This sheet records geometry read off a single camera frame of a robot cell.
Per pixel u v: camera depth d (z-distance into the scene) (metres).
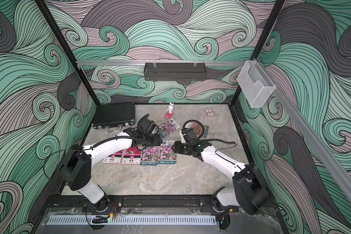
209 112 1.14
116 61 1.71
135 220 0.70
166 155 0.90
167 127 1.06
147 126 0.67
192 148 0.64
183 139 0.70
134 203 0.74
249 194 0.40
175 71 0.96
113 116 1.24
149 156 0.90
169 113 1.14
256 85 0.74
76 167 0.44
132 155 0.90
